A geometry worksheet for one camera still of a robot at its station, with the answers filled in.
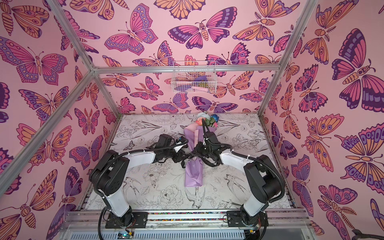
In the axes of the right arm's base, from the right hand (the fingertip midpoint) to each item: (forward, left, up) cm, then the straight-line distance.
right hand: (193, 146), depth 90 cm
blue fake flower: (+28, -16, -4) cm, 33 cm away
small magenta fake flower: (+23, -16, -7) cm, 29 cm away
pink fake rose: (+24, -4, -3) cm, 25 cm away
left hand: (-2, +4, -4) cm, 6 cm away
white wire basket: (+37, 0, +24) cm, 44 cm away
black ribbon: (-4, 0, -3) cm, 5 cm away
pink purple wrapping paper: (-11, 0, -7) cm, 13 cm away
